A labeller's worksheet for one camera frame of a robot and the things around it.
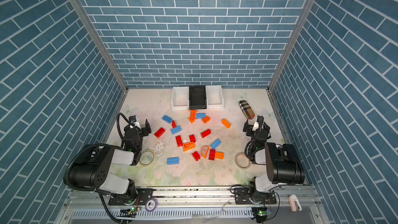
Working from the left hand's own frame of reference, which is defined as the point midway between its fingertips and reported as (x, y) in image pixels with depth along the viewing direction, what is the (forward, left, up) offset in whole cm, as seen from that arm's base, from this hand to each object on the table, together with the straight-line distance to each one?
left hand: (143, 120), depth 90 cm
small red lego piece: (+3, -16, -8) cm, 19 cm away
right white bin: (+27, -44, -8) cm, 52 cm away
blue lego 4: (-10, -43, -9) cm, 45 cm away
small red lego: (-8, -29, -7) cm, 31 cm away
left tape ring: (-19, -8, -10) cm, 23 cm away
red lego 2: (-3, -37, -9) cm, 39 cm away
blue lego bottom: (-20, -19, -9) cm, 29 cm away
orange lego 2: (-12, -27, -8) cm, 31 cm away
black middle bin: (+26, -31, -9) cm, 41 cm away
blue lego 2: (+7, -11, -9) cm, 16 cm away
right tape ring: (-20, -58, -10) cm, 62 cm away
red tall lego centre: (-9, -21, -8) cm, 24 cm away
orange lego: (+7, -37, -8) cm, 39 cm away
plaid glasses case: (+14, -66, -6) cm, 67 cm away
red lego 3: (-17, -32, -9) cm, 37 cm away
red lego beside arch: (-16, -41, -8) cm, 45 cm away
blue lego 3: (-1, -18, -9) cm, 20 cm away
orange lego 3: (-17, -45, -8) cm, 48 cm away
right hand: (0, -68, 0) cm, 68 cm away
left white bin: (+25, -18, -9) cm, 32 cm away
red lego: (-3, -9, -9) cm, 13 cm away
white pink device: (-40, -78, -6) cm, 88 cm away
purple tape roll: (-40, -11, -11) cm, 43 cm away
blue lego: (+10, -34, -9) cm, 36 cm away
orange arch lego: (-15, -36, -7) cm, 40 cm away
